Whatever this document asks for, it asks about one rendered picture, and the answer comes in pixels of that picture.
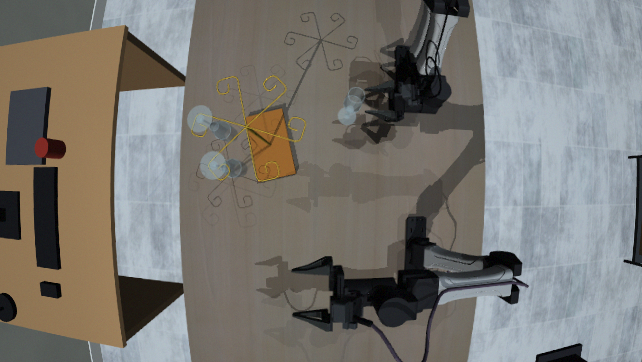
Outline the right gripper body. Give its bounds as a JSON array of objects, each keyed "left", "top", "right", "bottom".
[{"left": 388, "top": 81, "right": 422, "bottom": 121}]

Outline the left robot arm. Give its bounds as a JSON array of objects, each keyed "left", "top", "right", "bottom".
[{"left": 332, "top": 217, "right": 522, "bottom": 330}]

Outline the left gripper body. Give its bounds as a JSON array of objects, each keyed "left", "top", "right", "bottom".
[{"left": 329, "top": 256, "right": 373, "bottom": 331}]

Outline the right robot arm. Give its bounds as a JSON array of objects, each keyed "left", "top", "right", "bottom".
[{"left": 396, "top": 0, "right": 470, "bottom": 114}]

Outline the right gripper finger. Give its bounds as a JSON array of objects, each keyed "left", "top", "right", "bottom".
[
  {"left": 364, "top": 80, "right": 394, "bottom": 93},
  {"left": 365, "top": 110, "right": 395, "bottom": 122}
]

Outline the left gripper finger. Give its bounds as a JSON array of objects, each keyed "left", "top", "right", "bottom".
[
  {"left": 291, "top": 256, "right": 330, "bottom": 276},
  {"left": 292, "top": 309, "right": 330, "bottom": 332}
]

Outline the clear wine glass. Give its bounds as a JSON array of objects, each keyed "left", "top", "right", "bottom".
[
  {"left": 200, "top": 151, "right": 248, "bottom": 180},
  {"left": 187, "top": 105, "right": 238, "bottom": 142}
]

